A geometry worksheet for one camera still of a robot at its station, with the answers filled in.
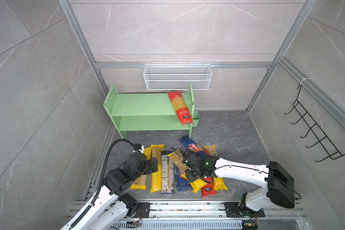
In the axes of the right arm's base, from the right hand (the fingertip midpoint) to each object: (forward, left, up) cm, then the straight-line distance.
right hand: (190, 175), depth 80 cm
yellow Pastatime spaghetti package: (-4, +20, -3) cm, 20 cm away
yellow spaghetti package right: (-5, -16, -2) cm, 17 cm away
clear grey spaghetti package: (+2, +13, -1) cm, 13 cm away
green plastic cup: (+45, -8, -2) cm, 46 cm away
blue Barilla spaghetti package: (+22, 0, -2) cm, 22 cm away
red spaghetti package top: (+26, +3, +25) cm, 36 cm away
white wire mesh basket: (+62, +5, +24) cm, 67 cm away
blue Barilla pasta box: (-5, +5, 0) cm, 7 cm away
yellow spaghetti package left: (-2, +29, -3) cm, 29 cm away
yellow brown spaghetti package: (+8, +8, +5) cm, 12 cm away
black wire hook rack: (+5, -59, +26) cm, 65 cm away
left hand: (+4, +20, +11) cm, 24 cm away
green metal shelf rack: (+36, +27, +16) cm, 47 cm away
